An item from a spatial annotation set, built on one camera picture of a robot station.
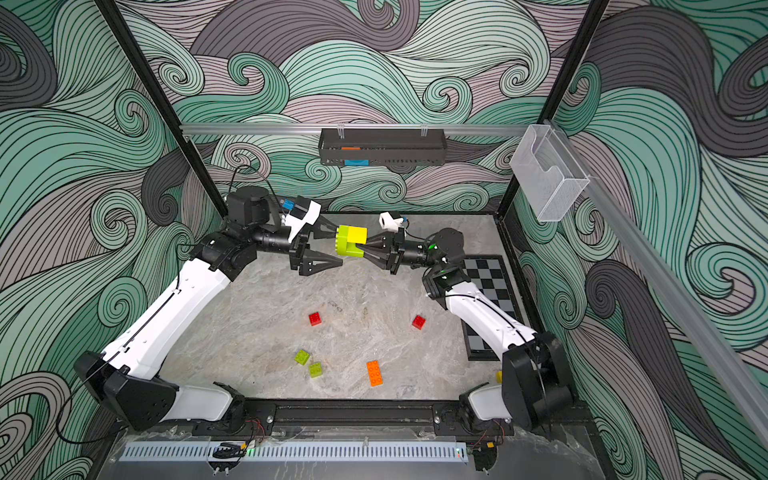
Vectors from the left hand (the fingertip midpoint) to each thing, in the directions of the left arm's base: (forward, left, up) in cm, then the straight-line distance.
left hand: (341, 243), depth 60 cm
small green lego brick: (-11, +14, -38) cm, 41 cm away
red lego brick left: (+1, +12, -38) cm, 40 cm away
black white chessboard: (+16, -45, -36) cm, 60 cm away
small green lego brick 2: (-14, +9, -38) cm, 41 cm away
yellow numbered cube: (-15, -40, -37) cm, 57 cm away
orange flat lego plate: (-14, -7, -40) cm, 43 cm away
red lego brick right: (0, -20, -39) cm, 44 cm away
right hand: (+1, -3, -2) cm, 4 cm away
